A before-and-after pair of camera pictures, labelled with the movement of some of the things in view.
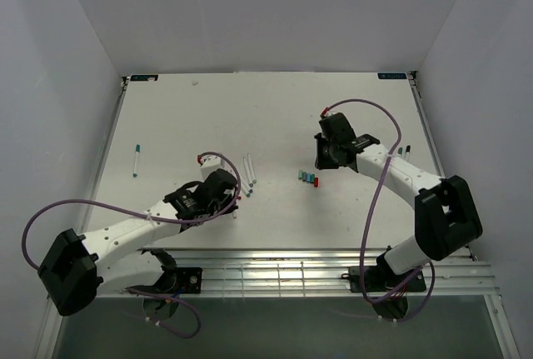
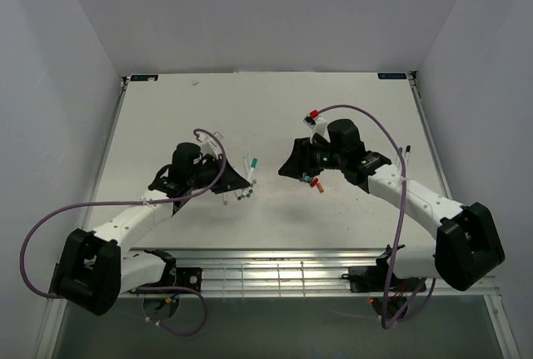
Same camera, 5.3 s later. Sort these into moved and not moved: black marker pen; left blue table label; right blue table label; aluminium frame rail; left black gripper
Moved: left black gripper
Not moved: black marker pen; right blue table label; left blue table label; aluminium frame rail
